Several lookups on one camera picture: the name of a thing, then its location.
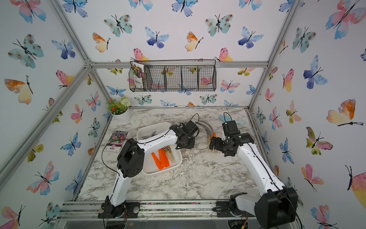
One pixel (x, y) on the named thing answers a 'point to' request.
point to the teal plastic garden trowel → (228, 118)
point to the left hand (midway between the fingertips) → (193, 145)
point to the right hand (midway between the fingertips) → (218, 146)
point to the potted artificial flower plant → (119, 109)
